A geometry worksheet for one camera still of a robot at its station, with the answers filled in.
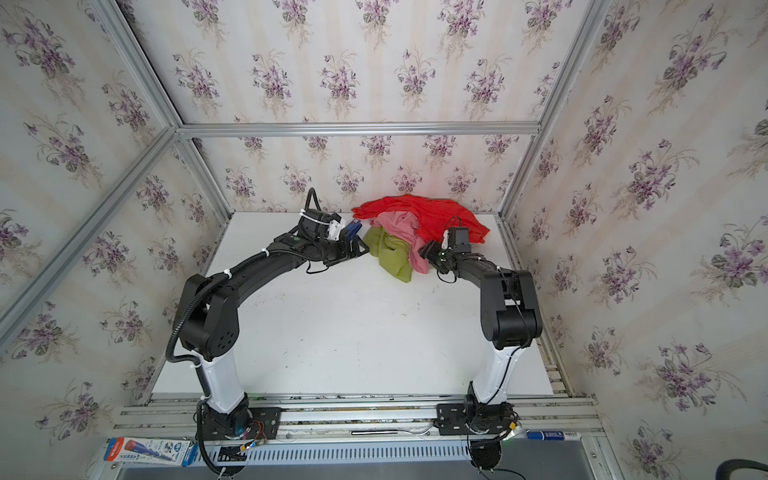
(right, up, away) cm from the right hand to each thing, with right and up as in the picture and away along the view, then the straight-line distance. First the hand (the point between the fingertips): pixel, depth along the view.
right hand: (423, 254), depth 99 cm
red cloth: (+6, +14, +17) cm, 23 cm away
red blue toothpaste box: (-69, -45, -30) cm, 88 cm away
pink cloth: (-6, +10, +5) cm, 13 cm away
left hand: (-21, +2, -9) cm, 23 cm away
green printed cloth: (-10, 0, -2) cm, 10 cm away
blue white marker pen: (+28, -42, -29) cm, 58 cm away
